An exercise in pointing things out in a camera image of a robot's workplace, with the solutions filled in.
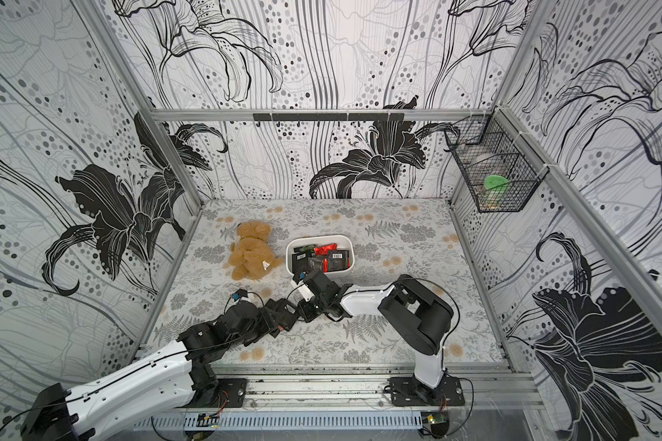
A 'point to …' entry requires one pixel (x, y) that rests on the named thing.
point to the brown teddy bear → (251, 255)
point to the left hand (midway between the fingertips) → (281, 325)
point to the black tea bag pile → (302, 261)
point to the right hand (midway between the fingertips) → (301, 307)
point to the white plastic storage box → (343, 243)
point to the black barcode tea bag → (337, 260)
